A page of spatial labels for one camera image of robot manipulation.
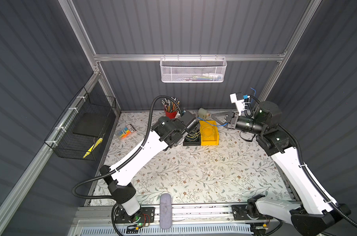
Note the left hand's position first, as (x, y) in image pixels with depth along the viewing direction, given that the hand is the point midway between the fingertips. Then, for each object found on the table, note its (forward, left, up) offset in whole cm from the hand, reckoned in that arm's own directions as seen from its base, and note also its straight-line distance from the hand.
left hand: (171, 131), depth 70 cm
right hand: (-5, -17, +13) cm, 22 cm away
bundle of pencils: (+34, +1, -14) cm, 36 cm away
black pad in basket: (+10, +43, -4) cm, 44 cm away
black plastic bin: (+10, -12, -27) cm, 31 cm away
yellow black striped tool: (-4, +37, -5) cm, 38 cm away
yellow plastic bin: (+19, -27, -29) cm, 44 cm away
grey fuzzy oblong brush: (-29, +4, -28) cm, 40 cm away
